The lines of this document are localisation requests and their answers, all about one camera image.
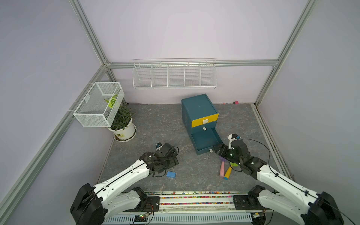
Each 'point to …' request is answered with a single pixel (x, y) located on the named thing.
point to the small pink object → (236, 102)
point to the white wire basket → (99, 107)
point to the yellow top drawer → (205, 120)
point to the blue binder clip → (171, 174)
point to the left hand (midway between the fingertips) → (172, 163)
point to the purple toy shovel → (221, 171)
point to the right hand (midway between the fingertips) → (215, 147)
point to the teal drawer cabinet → (199, 116)
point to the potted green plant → (122, 126)
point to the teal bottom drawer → (204, 142)
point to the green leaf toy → (111, 101)
